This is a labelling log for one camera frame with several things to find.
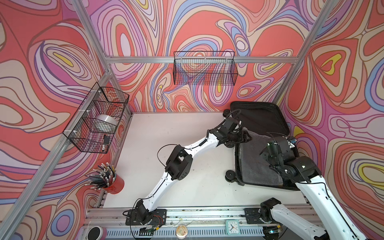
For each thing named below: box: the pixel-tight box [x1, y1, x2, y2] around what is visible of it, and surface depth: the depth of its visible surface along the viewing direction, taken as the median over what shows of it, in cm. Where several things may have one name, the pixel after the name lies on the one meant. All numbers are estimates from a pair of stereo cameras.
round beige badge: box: [175, 224, 188, 239], surface depth 71 cm
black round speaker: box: [87, 226, 107, 240], surface depth 66 cm
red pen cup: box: [85, 162, 125, 194], surface depth 74 cm
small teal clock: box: [226, 219, 241, 236], surface depth 70 cm
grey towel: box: [239, 127, 284, 186], surface depth 80 cm
